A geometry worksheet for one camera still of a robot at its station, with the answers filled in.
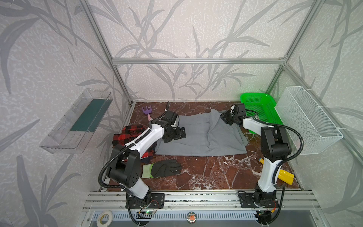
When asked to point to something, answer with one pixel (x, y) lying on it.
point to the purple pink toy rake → (147, 111)
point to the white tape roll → (108, 212)
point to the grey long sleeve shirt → (206, 134)
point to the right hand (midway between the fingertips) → (220, 110)
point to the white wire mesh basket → (298, 111)
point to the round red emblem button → (191, 217)
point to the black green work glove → (165, 168)
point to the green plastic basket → (259, 106)
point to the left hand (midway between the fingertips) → (182, 133)
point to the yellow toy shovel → (282, 175)
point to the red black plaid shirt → (125, 135)
